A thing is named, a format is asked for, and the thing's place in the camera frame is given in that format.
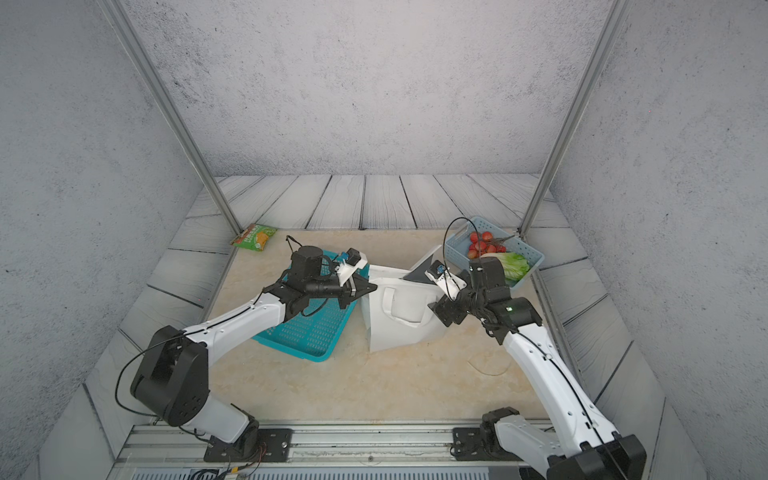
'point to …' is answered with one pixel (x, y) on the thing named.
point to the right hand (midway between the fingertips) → (446, 290)
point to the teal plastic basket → (316, 335)
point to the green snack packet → (254, 237)
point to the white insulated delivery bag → (396, 311)
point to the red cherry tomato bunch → (482, 243)
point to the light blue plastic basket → (456, 246)
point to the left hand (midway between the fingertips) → (376, 287)
